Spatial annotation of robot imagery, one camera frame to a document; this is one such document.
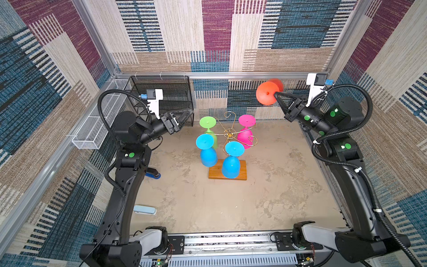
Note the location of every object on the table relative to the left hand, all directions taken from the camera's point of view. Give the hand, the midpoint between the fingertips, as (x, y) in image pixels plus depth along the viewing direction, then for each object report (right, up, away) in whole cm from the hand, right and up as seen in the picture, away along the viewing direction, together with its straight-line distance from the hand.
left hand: (190, 112), depth 56 cm
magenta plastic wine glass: (+23, -8, +25) cm, 35 cm away
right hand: (+29, +5, 0) cm, 29 cm away
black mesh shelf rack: (-16, +18, +52) cm, 57 cm away
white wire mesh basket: (-42, -7, +14) cm, 45 cm away
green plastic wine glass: (+6, -1, +19) cm, 20 cm away
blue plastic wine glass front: (+15, -20, +14) cm, 28 cm away
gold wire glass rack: (+15, -7, +17) cm, 23 cm away
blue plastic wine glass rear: (+5, -16, +18) cm, 25 cm away
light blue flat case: (-26, -43, +26) cm, 57 cm away
